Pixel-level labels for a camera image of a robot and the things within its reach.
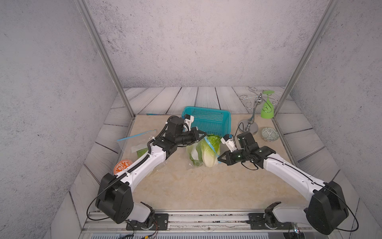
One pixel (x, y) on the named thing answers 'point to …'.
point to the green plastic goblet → (267, 110)
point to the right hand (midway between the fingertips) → (219, 159)
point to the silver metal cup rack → (249, 126)
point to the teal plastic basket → (212, 121)
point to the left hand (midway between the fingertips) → (209, 134)
